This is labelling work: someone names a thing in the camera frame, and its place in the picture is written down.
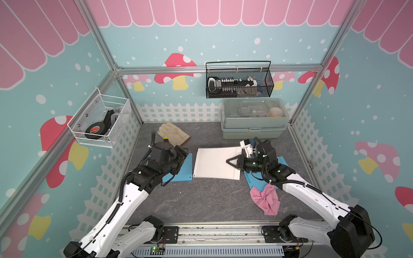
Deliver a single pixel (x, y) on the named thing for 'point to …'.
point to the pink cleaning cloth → (266, 200)
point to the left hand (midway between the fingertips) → (188, 157)
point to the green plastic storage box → (249, 118)
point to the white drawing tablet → (211, 163)
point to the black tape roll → (95, 128)
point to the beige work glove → (175, 135)
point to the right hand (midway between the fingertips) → (226, 162)
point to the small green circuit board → (156, 250)
